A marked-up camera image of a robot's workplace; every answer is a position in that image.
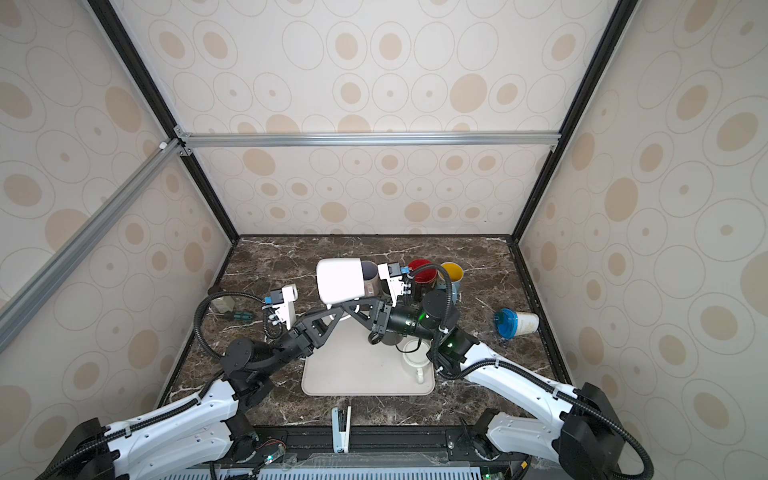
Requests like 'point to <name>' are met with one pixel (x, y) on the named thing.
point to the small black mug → (389, 337)
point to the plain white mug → (418, 359)
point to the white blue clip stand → (340, 438)
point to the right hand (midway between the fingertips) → (347, 312)
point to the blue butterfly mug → (456, 273)
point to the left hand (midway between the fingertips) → (345, 320)
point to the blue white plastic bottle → (510, 324)
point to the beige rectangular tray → (348, 363)
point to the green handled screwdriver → (243, 315)
